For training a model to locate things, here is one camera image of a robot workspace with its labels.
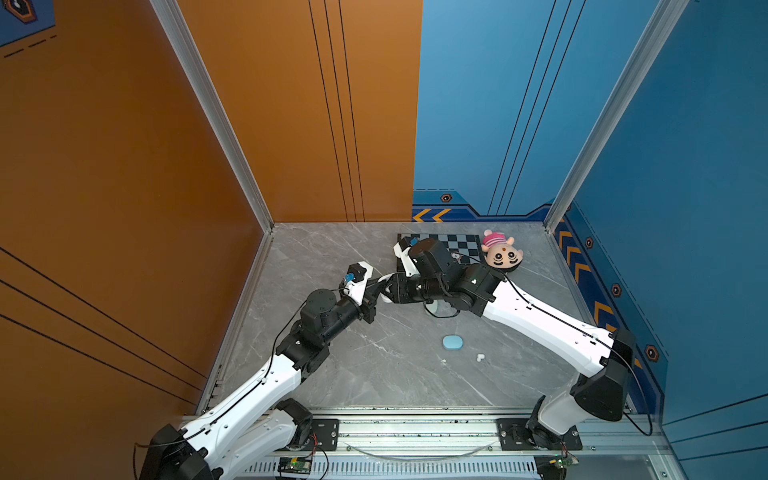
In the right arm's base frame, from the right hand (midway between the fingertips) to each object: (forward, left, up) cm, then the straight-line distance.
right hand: (380, 290), depth 70 cm
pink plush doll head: (+28, -39, -19) cm, 52 cm away
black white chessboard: (+33, -29, -23) cm, 49 cm away
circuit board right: (-31, -42, -27) cm, 59 cm away
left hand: (+3, -1, 0) cm, 3 cm away
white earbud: (-6, -28, -26) cm, 39 cm away
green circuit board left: (-31, +21, -29) cm, 48 cm away
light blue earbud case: (-2, -20, -25) cm, 32 cm away
